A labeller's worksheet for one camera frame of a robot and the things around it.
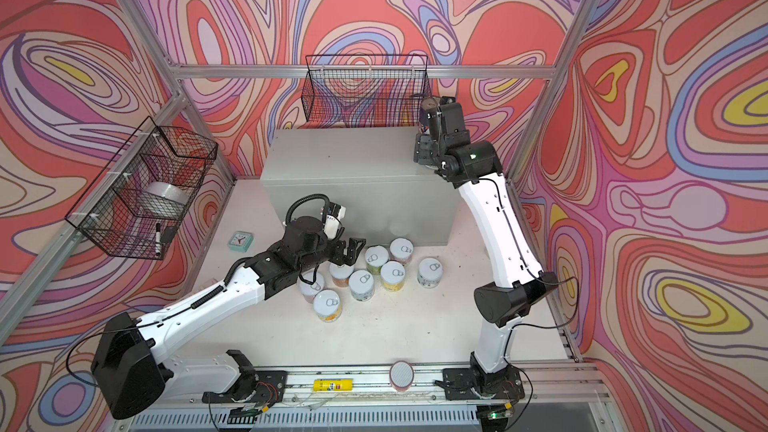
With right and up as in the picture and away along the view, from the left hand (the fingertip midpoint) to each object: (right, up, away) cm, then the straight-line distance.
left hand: (356, 234), depth 78 cm
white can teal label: (+1, -16, +8) cm, 18 cm away
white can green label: (+5, -8, +13) cm, 16 cm away
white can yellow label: (+10, -13, +9) cm, 18 cm away
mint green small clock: (-41, -4, +21) cm, 46 cm away
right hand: (+21, +21, -5) cm, 30 cm away
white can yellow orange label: (-9, -20, +4) cm, 22 cm away
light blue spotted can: (+21, -12, +11) cm, 27 cm away
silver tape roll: (-46, +9, -7) cm, 47 cm away
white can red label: (+13, -6, +15) cm, 21 cm away
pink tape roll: (+12, -33, -7) cm, 36 cm away
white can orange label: (-6, -13, +9) cm, 16 cm away
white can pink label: (-14, -17, +6) cm, 23 cm away
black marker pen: (-48, -1, -6) cm, 48 cm away
